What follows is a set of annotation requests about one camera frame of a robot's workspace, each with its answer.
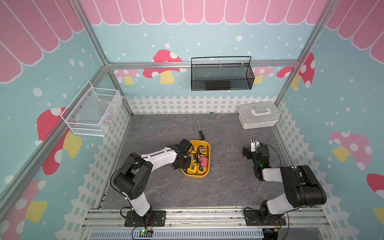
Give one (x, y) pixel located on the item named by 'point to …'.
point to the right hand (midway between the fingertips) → (253, 144)
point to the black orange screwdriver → (201, 135)
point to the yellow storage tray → (199, 148)
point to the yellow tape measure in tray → (193, 169)
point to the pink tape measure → (204, 161)
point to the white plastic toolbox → (256, 115)
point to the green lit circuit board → (145, 233)
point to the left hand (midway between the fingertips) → (185, 167)
